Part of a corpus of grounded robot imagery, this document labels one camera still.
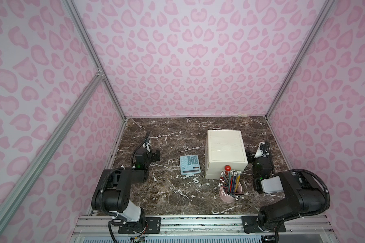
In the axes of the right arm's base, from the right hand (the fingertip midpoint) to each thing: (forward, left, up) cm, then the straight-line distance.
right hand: (257, 146), depth 90 cm
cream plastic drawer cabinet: (-10, +22, +12) cm, 27 cm away
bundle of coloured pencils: (-21, +19, 0) cm, 29 cm away
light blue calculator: (-8, +40, -8) cm, 41 cm away
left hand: (+1, +64, -3) cm, 64 cm away
